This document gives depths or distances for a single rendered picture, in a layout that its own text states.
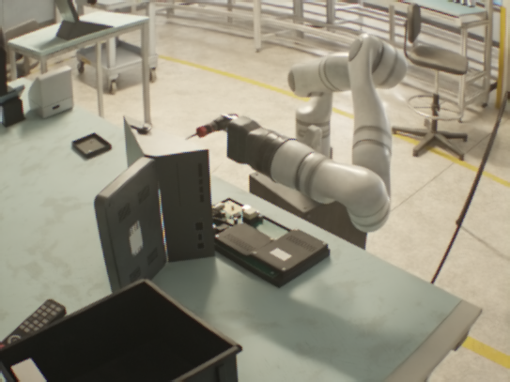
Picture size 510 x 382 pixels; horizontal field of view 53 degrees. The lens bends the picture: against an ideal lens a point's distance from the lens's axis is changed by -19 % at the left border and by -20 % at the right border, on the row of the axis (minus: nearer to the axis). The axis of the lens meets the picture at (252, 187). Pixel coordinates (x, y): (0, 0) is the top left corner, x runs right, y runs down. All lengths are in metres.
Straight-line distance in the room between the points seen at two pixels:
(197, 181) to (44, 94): 0.91
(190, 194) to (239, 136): 0.13
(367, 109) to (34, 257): 0.69
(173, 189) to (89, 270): 0.23
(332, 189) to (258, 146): 0.16
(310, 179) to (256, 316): 0.23
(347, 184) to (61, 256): 0.55
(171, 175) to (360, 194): 0.30
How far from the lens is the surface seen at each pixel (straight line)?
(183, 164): 0.98
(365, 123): 0.98
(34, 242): 1.19
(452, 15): 4.22
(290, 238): 1.08
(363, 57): 1.07
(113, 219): 0.89
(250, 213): 1.13
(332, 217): 1.57
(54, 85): 1.80
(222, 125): 1.12
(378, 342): 0.91
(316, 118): 1.51
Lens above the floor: 1.63
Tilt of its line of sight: 29 degrees down
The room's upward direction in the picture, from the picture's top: 1 degrees counter-clockwise
